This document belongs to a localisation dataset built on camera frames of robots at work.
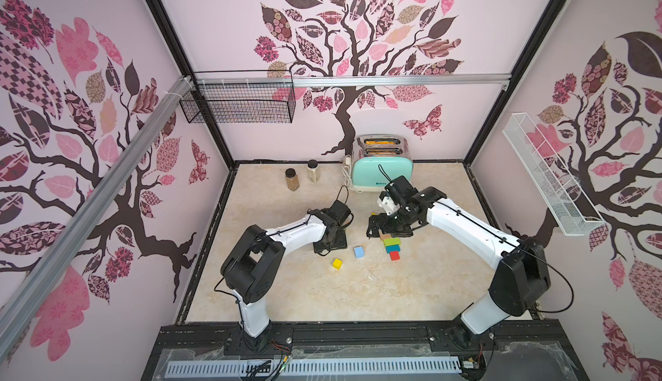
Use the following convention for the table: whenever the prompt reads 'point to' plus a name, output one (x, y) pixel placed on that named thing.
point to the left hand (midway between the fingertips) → (333, 249)
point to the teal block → (392, 248)
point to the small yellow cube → (337, 264)
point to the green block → (392, 240)
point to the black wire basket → (239, 103)
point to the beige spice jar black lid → (314, 172)
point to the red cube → (394, 256)
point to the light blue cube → (359, 252)
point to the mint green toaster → (378, 159)
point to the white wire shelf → (559, 182)
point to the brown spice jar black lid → (292, 179)
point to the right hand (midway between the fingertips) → (380, 236)
